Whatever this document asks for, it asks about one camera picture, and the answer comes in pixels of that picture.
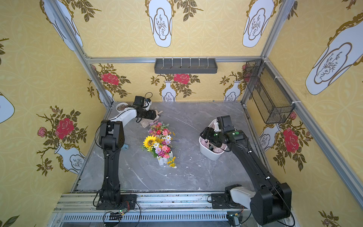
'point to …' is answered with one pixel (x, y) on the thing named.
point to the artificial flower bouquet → (159, 142)
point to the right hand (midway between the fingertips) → (206, 135)
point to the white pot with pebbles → (120, 107)
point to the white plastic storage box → (208, 151)
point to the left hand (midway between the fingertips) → (145, 113)
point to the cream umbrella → (145, 122)
